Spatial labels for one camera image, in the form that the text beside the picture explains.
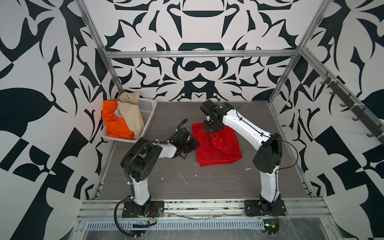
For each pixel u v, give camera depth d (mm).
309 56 823
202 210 747
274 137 510
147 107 1111
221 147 830
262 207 673
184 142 765
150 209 727
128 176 477
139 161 503
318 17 764
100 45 870
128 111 925
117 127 925
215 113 612
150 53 934
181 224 649
